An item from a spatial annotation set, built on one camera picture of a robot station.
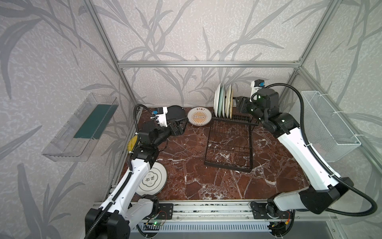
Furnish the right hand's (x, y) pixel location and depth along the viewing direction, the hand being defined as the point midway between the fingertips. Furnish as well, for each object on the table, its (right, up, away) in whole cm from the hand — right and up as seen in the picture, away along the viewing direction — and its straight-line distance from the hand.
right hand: (241, 94), depth 70 cm
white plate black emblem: (-46, -47, +13) cm, 67 cm away
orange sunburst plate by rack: (-21, -10, +45) cm, 50 cm away
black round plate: (-41, -7, +49) cm, 64 cm away
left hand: (-28, -10, +1) cm, 30 cm away
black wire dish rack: (0, -28, +29) cm, 40 cm away
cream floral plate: (-4, -4, +6) cm, 8 cm away
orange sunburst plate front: (-6, -3, +6) cm, 9 cm away
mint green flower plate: (-9, -5, +5) cm, 11 cm away
